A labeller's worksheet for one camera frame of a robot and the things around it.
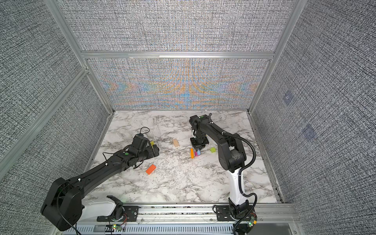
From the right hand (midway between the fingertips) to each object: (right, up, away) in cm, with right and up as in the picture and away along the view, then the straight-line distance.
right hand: (198, 148), depth 93 cm
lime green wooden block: (+10, -1, +3) cm, 10 cm away
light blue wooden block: (0, -2, -3) cm, 4 cm away
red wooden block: (-29, -12, -5) cm, 32 cm away
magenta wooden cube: (-2, -3, -2) cm, 4 cm away
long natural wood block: (-15, +3, +7) cm, 17 cm away
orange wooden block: (-4, -3, +2) cm, 5 cm away
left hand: (-27, -1, -6) cm, 28 cm away
